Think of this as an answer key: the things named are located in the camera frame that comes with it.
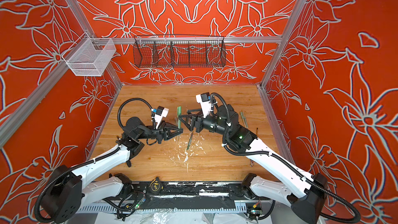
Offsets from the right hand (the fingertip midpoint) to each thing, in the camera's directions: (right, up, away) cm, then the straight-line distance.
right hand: (181, 116), depth 60 cm
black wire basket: (-9, +38, +40) cm, 56 cm away
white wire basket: (-59, +33, +32) cm, 74 cm away
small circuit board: (+33, -44, +8) cm, 55 cm away
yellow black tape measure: (-13, -35, +12) cm, 40 cm away
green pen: (-1, +1, +2) cm, 2 cm away
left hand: (0, -7, +4) cm, 8 cm away
